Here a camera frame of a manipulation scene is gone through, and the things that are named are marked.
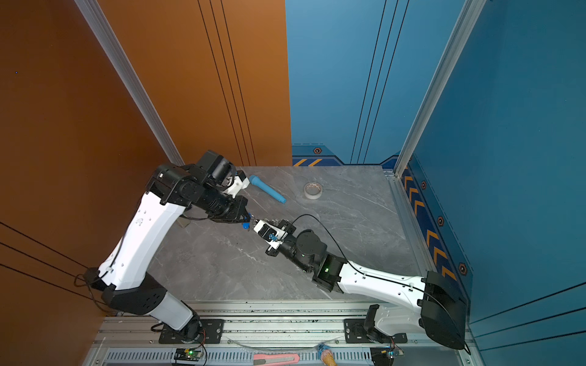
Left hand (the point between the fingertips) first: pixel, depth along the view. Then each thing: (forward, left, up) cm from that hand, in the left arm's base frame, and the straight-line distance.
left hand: (250, 216), depth 65 cm
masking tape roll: (+36, -20, -31) cm, 52 cm away
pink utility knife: (-31, -6, -31) cm, 44 cm away
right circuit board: (-30, -41, -33) cm, 61 cm away
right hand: (0, -2, -1) cm, 3 cm away
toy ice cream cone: (-31, -23, -29) cm, 48 cm away
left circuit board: (-30, +19, -33) cm, 49 cm away
